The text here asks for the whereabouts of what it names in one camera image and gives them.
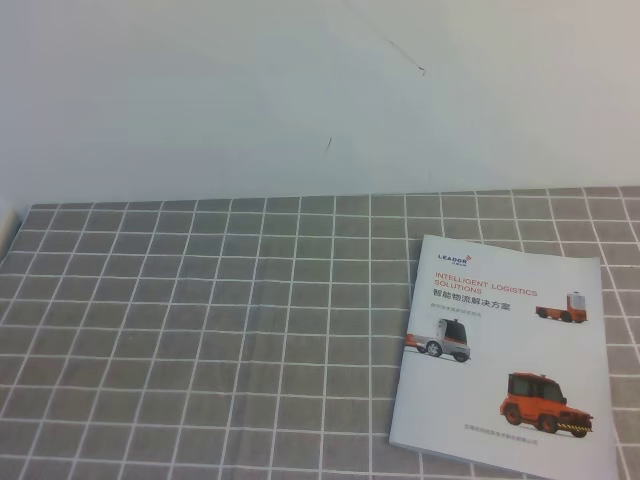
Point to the white logistics brochure book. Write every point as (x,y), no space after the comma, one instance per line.
(505,362)

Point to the grey checked tablecloth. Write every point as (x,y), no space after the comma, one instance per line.
(261,338)

